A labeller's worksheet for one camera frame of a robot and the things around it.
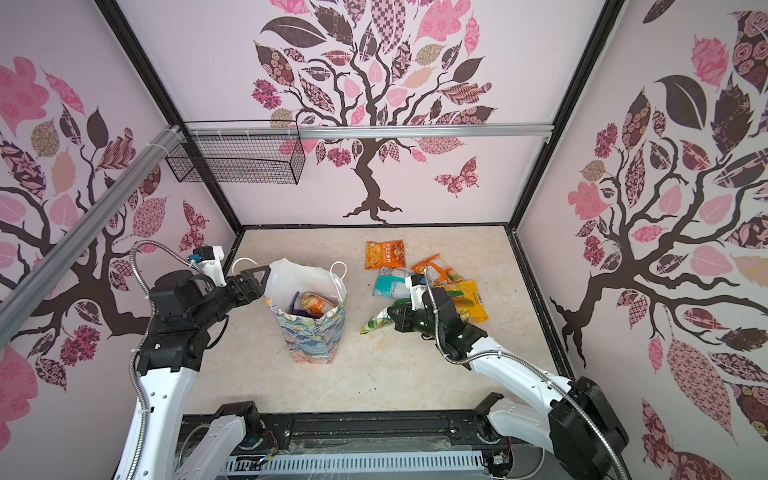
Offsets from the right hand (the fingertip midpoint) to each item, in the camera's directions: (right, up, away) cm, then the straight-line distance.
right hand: (388, 307), depth 79 cm
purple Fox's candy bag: (-28, -1, +8) cm, 29 cm away
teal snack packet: (+1, +5, +22) cm, 23 cm away
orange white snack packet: (+17, +8, +21) cm, 29 cm away
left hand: (-30, +9, -9) cm, 33 cm away
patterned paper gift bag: (-20, -7, -5) cm, 22 cm away
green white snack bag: (-2, -2, 0) cm, 3 cm away
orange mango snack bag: (-21, 0, +5) cm, 21 cm away
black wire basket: (-48, +48, +16) cm, 69 cm away
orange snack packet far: (0, +14, +31) cm, 35 cm away
